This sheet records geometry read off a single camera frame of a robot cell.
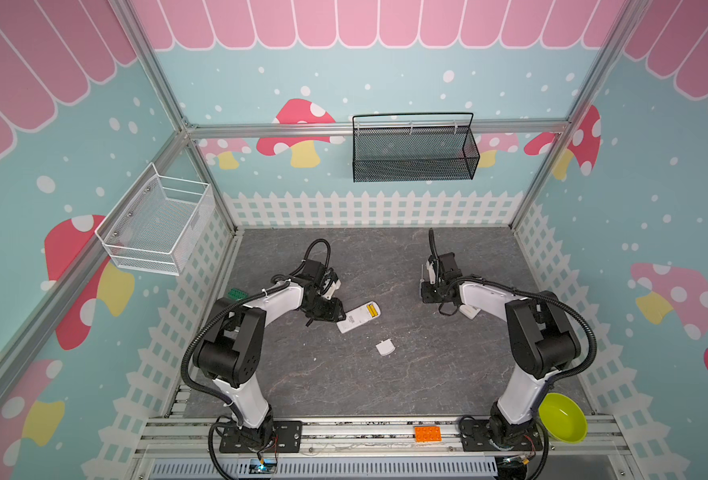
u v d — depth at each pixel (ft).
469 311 3.06
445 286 2.49
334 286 2.94
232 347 1.59
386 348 2.94
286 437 2.44
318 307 2.65
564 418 2.52
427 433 2.43
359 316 3.09
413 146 3.08
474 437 2.42
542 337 1.61
